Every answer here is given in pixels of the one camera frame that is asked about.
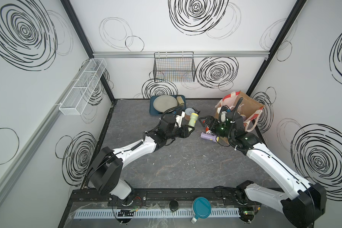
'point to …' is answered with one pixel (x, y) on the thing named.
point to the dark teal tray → (153, 111)
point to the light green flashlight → (193, 120)
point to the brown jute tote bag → (250, 108)
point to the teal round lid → (201, 208)
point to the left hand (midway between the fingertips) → (192, 129)
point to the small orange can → (188, 111)
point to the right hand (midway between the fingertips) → (202, 123)
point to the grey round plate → (162, 103)
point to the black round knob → (174, 205)
